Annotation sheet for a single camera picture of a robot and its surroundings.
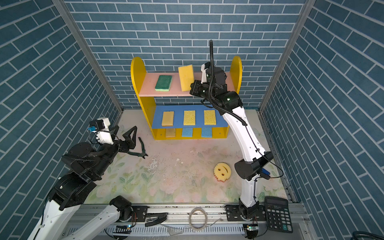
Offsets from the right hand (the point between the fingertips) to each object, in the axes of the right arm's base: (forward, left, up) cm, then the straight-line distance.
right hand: (187, 83), depth 68 cm
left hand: (-23, +20, -5) cm, 32 cm away
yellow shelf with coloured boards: (+2, +7, -31) cm, 32 cm away
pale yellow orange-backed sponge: (+2, +15, -42) cm, 45 cm away
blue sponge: (+4, +4, -44) cm, 44 cm away
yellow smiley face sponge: (-23, -20, -43) cm, 53 cm away
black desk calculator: (-43, -47, -46) cm, 78 cm away
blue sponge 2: (+5, -10, -44) cm, 45 cm away
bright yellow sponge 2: (+7, -11, -31) cm, 34 cm away
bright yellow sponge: (+6, +2, -30) cm, 31 cm away
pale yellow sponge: (+5, +16, -29) cm, 34 cm away
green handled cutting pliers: (-15, +29, -44) cm, 55 cm away
